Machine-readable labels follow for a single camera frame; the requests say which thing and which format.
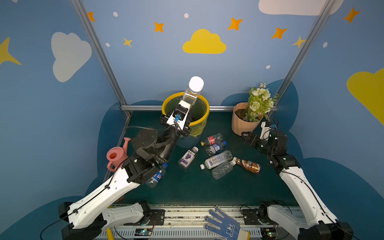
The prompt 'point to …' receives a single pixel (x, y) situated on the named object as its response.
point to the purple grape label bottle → (187, 158)
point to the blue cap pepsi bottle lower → (152, 182)
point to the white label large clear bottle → (212, 162)
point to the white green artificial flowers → (260, 103)
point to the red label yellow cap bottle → (214, 139)
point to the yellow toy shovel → (110, 236)
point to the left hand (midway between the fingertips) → (185, 103)
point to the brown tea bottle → (252, 166)
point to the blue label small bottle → (212, 149)
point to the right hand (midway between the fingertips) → (250, 133)
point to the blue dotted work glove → (230, 229)
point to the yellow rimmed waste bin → (198, 117)
